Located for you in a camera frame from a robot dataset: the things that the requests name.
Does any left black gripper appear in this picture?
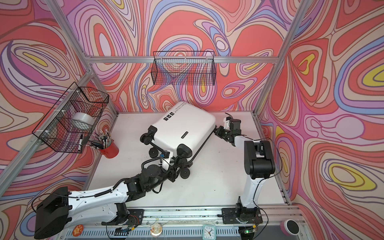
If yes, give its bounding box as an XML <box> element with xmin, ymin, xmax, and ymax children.
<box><xmin>144</xmin><ymin>161</ymin><xmax>185</xmax><ymax>194</ymax></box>

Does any black suitcase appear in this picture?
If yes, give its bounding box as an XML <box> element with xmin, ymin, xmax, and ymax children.
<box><xmin>140</xmin><ymin>102</ymin><xmax>216</xmax><ymax>179</ymax></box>

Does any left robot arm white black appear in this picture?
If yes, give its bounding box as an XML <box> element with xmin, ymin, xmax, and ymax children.
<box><xmin>34</xmin><ymin>165</ymin><xmax>184</xmax><ymax>240</ymax></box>

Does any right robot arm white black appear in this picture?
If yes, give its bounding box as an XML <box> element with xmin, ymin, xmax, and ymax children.
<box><xmin>214</xmin><ymin>126</ymin><xmax>276</xmax><ymax>219</ymax></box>

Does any round clear badge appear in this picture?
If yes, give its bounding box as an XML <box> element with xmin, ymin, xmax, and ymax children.
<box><xmin>150</xmin><ymin>223</ymin><xmax>163</xmax><ymax>238</ymax></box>

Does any red pen cup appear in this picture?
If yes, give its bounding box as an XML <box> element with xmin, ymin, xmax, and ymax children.
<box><xmin>99</xmin><ymin>140</ymin><xmax>120</xmax><ymax>159</ymax></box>

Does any small teal clock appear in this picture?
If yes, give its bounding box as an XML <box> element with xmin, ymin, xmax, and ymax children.
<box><xmin>203</xmin><ymin>225</ymin><xmax>217</xmax><ymax>240</ymax></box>

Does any red round sticker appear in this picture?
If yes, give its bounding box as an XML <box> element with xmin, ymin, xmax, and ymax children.
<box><xmin>72</xmin><ymin>225</ymin><xmax>84</xmax><ymax>237</ymax></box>

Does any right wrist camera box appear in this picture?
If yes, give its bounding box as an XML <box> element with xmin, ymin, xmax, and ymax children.
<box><xmin>224</xmin><ymin>117</ymin><xmax>241</xmax><ymax>130</ymax></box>

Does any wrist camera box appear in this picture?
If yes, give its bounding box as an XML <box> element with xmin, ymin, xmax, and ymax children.
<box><xmin>159</xmin><ymin>151</ymin><xmax>174</xmax><ymax>172</ymax></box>
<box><xmin>224</xmin><ymin>117</ymin><xmax>241</xmax><ymax>130</ymax></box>

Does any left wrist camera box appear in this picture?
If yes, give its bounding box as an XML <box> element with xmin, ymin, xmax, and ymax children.
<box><xmin>159</xmin><ymin>151</ymin><xmax>174</xmax><ymax>172</ymax></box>

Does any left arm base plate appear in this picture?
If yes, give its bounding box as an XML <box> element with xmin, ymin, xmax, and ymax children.
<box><xmin>101</xmin><ymin>208</ymin><xmax>145</xmax><ymax>227</ymax></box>

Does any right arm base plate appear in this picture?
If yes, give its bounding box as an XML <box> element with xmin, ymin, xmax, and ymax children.
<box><xmin>218</xmin><ymin>208</ymin><xmax>263</xmax><ymax>226</ymax></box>

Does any back black wire basket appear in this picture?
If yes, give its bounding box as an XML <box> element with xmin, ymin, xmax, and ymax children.
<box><xmin>151</xmin><ymin>51</ymin><xmax>217</xmax><ymax>86</ymax></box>

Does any black wire basket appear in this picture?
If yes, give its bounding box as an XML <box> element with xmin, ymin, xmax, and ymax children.
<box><xmin>32</xmin><ymin>83</ymin><xmax>109</xmax><ymax>154</ymax></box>
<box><xmin>151</xmin><ymin>51</ymin><xmax>217</xmax><ymax>86</ymax></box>

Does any silver duct tape roll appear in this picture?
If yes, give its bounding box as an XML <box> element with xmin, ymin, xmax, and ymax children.
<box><xmin>72</xmin><ymin>112</ymin><xmax>95</xmax><ymax>131</ymax></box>

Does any left black wire basket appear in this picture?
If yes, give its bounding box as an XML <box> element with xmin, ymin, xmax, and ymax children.
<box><xmin>32</xmin><ymin>83</ymin><xmax>109</xmax><ymax>154</ymax></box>

